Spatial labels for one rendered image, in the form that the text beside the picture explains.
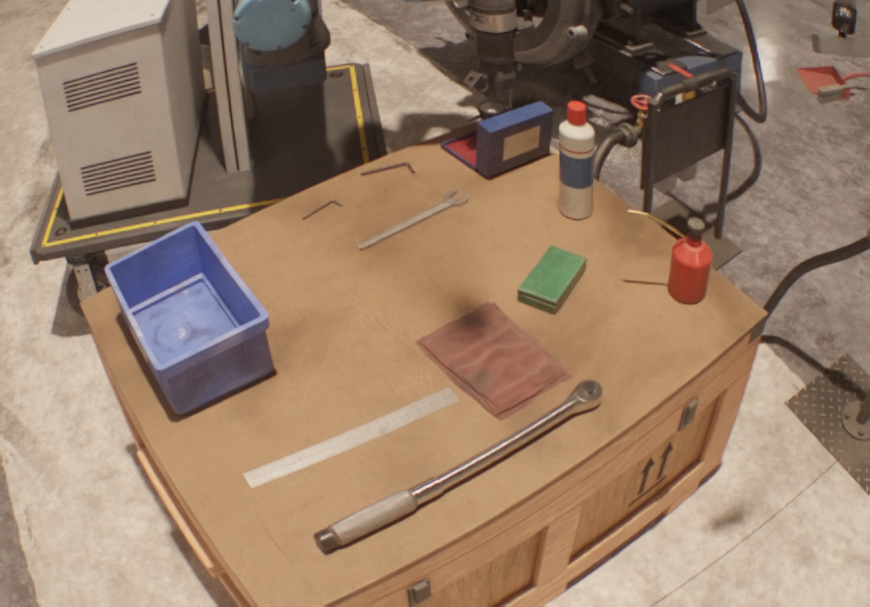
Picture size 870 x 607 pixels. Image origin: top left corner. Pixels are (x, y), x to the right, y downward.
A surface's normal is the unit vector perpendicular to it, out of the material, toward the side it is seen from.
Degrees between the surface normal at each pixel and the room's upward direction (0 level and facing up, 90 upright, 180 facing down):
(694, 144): 90
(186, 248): 90
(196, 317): 0
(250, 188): 0
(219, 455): 0
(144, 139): 90
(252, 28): 95
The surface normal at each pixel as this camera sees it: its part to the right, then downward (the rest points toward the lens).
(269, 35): 0.05, 0.71
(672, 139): 0.57, 0.51
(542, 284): -0.05, -0.76
